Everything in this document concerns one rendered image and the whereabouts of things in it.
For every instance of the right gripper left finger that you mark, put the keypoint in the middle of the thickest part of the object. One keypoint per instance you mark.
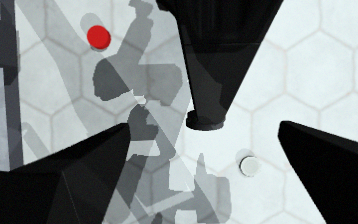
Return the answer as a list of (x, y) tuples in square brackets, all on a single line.
[(72, 186)]

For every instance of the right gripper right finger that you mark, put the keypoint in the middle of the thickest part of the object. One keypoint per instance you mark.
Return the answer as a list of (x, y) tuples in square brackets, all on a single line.
[(327, 166)]

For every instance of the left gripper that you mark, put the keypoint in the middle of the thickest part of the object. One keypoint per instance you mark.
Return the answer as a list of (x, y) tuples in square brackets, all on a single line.
[(219, 40)]

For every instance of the red disc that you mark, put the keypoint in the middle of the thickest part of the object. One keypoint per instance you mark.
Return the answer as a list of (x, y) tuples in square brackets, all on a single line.
[(98, 37)]

